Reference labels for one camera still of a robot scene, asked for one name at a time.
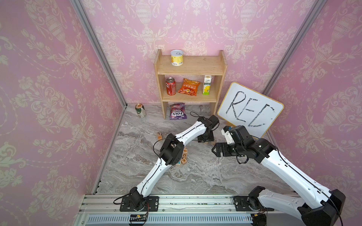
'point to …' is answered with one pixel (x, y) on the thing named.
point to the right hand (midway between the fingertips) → (219, 149)
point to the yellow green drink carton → (207, 84)
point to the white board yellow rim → (242, 106)
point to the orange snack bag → (189, 87)
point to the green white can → (140, 110)
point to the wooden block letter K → (183, 160)
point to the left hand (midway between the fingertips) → (208, 141)
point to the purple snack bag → (177, 111)
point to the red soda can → (170, 84)
